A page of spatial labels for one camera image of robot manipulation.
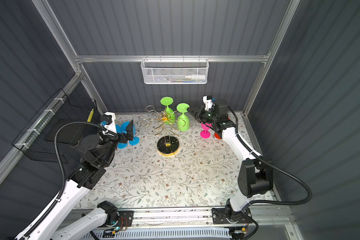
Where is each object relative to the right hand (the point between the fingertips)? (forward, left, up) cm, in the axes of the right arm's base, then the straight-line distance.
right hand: (189, 111), depth 79 cm
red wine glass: (+10, -21, -36) cm, 43 cm away
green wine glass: (+5, +4, -12) cm, 14 cm away
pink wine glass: (+7, -12, -30) cm, 33 cm away
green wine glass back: (-1, +11, -3) cm, 11 cm away
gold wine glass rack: (-3, +14, -28) cm, 31 cm away
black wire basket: (-21, +67, +4) cm, 70 cm away
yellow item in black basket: (+1, +56, -3) cm, 56 cm away
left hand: (-14, +30, +9) cm, 34 cm away
